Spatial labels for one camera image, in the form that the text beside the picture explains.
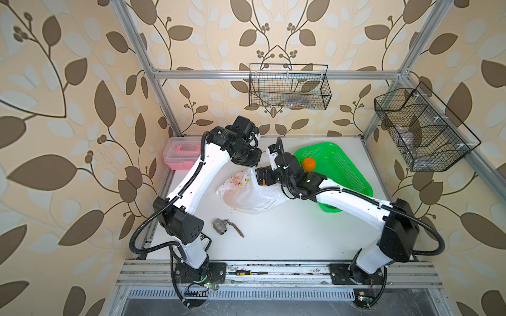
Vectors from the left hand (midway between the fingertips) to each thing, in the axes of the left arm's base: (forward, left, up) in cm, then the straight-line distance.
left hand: (254, 159), depth 75 cm
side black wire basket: (+6, -66, +8) cm, 67 cm away
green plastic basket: (+19, -42, -26) cm, 53 cm away
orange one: (+16, -28, -23) cm, 39 cm away
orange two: (-10, -4, -2) cm, 10 cm away
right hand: (0, -3, -6) cm, 7 cm away
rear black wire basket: (+41, -21, +7) cm, 47 cm away
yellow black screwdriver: (-34, +2, -27) cm, 44 cm away
